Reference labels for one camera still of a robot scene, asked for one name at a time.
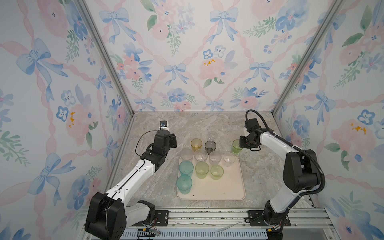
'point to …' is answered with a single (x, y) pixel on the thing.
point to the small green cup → (216, 172)
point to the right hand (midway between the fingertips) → (243, 143)
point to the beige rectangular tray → (218, 182)
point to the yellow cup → (196, 144)
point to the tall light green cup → (202, 169)
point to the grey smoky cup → (210, 146)
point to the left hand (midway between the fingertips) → (171, 132)
